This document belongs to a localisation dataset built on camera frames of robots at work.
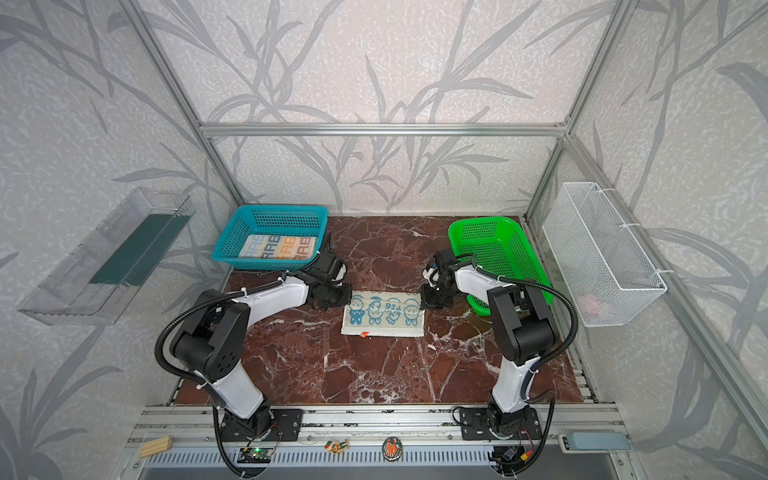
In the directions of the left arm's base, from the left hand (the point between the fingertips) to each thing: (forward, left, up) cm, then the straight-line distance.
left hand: (353, 288), depth 95 cm
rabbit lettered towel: (+18, +30, -3) cm, 35 cm away
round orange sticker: (-42, -14, -3) cm, 44 cm away
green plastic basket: (+19, -52, -3) cm, 56 cm away
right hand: (-2, -23, -2) cm, 23 cm away
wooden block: (-42, +43, -3) cm, 60 cm away
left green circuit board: (-43, +19, -5) cm, 48 cm away
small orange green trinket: (-42, -1, -2) cm, 42 cm away
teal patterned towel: (-7, -10, -4) cm, 13 cm away
